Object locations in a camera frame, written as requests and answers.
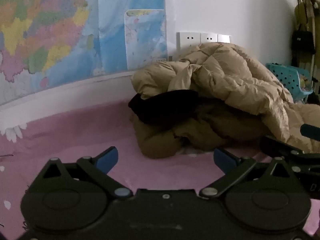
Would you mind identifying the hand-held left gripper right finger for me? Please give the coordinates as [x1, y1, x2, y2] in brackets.
[199, 148, 297, 199]

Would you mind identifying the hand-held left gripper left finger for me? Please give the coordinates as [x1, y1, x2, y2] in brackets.
[37, 147, 133, 200]

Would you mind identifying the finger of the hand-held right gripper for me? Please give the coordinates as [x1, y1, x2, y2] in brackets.
[300, 123, 320, 142]
[259, 135, 320, 161]

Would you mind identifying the tan down jacket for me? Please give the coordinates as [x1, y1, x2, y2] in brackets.
[130, 42, 320, 159]

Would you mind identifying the pink floral bed sheet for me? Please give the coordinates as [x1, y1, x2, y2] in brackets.
[0, 99, 320, 240]

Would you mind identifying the blue plastic basket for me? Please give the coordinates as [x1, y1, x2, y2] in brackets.
[265, 63, 314, 103]

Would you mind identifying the black hanging bag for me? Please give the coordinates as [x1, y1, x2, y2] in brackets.
[291, 30, 316, 54]

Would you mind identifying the olive hanging bag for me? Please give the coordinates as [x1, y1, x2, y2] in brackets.
[294, 2, 316, 28]

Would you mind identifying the colourful wall map poster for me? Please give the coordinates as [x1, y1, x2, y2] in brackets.
[0, 0, 168, 105]

